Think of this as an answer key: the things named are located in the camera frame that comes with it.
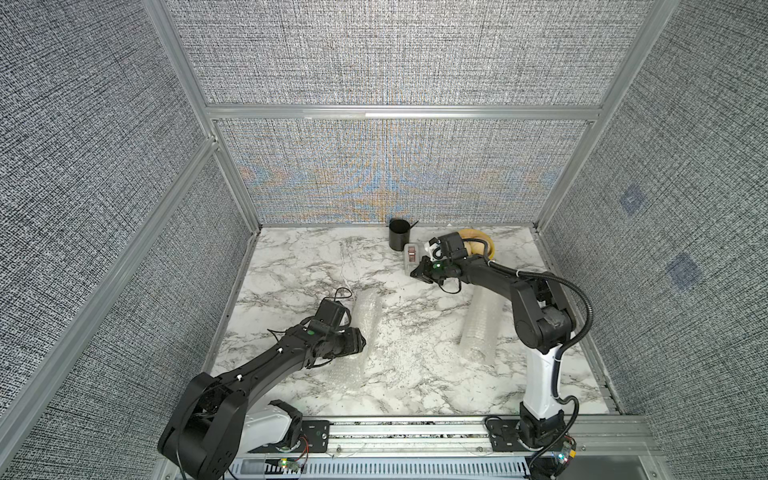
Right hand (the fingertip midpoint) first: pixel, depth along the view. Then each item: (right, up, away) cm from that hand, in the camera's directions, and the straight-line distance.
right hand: (409, 265), depth 97 cm
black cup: (-3, +11, +12) cm, 17 cm away
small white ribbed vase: (-17, -27, -19) cm, 37 cm away
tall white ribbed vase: (+19, -17, -13) cm, 29 cm away
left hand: (-15, -22, -11) cm, 28 cm away
